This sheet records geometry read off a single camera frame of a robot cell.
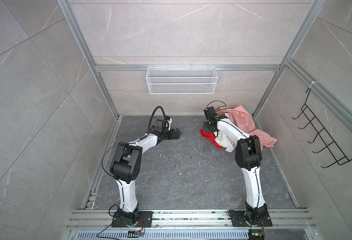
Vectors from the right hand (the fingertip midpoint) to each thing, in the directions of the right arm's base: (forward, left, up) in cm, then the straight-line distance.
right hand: (208, 127), depth 104 cm
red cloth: (-7, -1, -2) cm, 8 cm away
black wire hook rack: (-37, -46, +24) cm, 63 cm away
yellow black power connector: (-62, -15, -7) cm, 64 cm away
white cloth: (-12, -8, -1) cm, 14 cm away
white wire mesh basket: (+23, +18, +23) cm, 37 cm away
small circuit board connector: (-60, +44, -7) cm, 75 cm away
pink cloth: (+6, -23, +4) cm, 24 cm away
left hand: (-5, +23, +3) cm, 24 cm away
